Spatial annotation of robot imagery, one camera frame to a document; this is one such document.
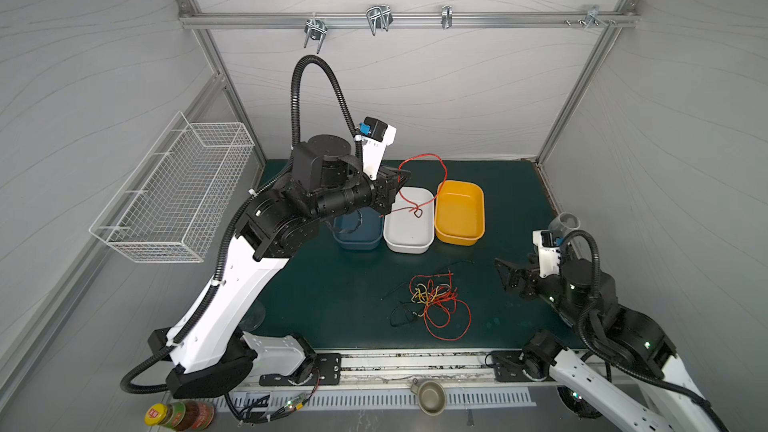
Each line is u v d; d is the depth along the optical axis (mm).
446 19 781
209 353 360
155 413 530
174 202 689
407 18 780
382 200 460
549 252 558
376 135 437
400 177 529
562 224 824
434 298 820
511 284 585
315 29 796
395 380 730
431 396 696
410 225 986
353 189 435
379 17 765
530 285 571
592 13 765
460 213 1043
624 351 429
